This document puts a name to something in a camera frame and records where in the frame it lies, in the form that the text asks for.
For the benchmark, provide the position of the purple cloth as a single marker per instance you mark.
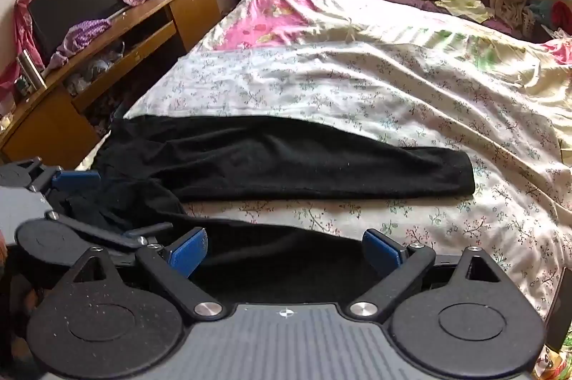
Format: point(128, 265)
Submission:
point(85, 33)

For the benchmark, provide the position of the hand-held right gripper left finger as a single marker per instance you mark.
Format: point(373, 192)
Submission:
point(185, 252)

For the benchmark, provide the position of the bright red item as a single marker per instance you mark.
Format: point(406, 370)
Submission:
point(562, 16)

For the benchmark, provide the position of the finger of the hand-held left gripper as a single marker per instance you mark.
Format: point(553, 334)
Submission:
point(76, 180)
point(111, 233)

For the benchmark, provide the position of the wooden desk with shelves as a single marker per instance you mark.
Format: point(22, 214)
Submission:
point(49, 125)

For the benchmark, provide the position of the white floral bed sheet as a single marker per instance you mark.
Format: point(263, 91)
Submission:
point(402, 103)

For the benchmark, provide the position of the black pants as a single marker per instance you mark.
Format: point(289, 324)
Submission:
point(268, 165)

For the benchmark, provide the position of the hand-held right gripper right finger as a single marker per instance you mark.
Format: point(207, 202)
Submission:
point(380, 251)

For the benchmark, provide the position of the purple bed sheet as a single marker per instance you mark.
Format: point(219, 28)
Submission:
point(498, 24)

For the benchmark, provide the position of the colourful printed cloth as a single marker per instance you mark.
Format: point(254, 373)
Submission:
point(554, 362)

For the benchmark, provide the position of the black monitor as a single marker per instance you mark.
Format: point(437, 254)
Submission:
point(71, 4)

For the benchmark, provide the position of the pink cream printed quilt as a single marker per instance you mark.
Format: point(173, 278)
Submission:
point(357, 18)

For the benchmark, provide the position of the clear glass cup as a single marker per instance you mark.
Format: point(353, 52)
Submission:
point(6, 109)

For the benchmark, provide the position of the silver metal flask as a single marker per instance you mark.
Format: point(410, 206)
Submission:
point(32, 69)

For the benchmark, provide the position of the teal cloth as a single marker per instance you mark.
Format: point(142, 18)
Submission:
point(540, 9)

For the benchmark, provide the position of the yellow green printed cloth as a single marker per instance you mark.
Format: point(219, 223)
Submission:
point(464, 2)

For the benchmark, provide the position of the grey cloth pile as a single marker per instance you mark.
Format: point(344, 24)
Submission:
point(96, 65)

